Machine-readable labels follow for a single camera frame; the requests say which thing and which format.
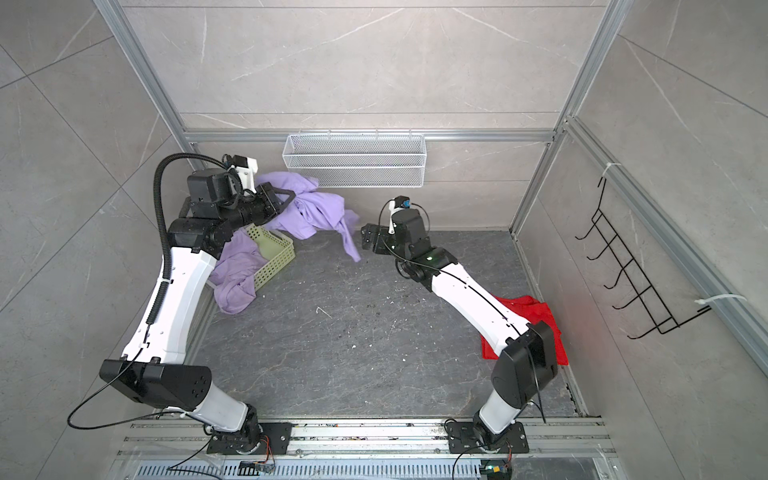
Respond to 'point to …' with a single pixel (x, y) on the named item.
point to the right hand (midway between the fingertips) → (374, 230)
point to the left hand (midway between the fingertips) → (292, 186)
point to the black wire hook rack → (663, 319)
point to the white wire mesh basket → (358, 161)
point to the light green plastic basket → (278, 250)
